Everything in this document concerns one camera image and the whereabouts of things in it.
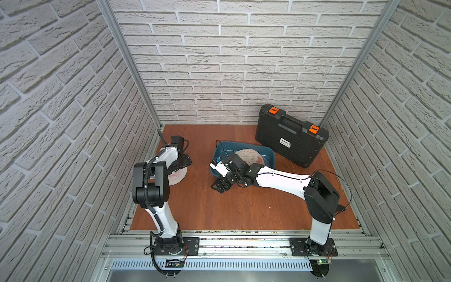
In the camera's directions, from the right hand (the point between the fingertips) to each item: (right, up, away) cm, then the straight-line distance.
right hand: (218, 180), depth 83 cm
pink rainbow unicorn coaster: (-24, 0, +12) cm, 27 cm away
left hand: (-22, +7, +13) cm, 27 cm away
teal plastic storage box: (+1, +15, +21) cm, 26 cm away
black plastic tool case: (+37, +21, +7) cm, 43 cm away
